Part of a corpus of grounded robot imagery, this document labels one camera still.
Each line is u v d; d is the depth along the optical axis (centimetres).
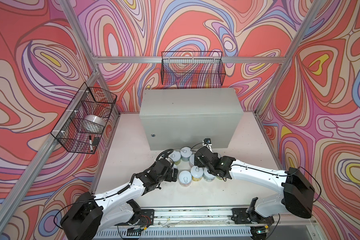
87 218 40
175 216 75
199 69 93
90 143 72
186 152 91
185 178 80
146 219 72
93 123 70
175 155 90
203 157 61
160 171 64
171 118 104
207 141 72
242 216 73
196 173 82
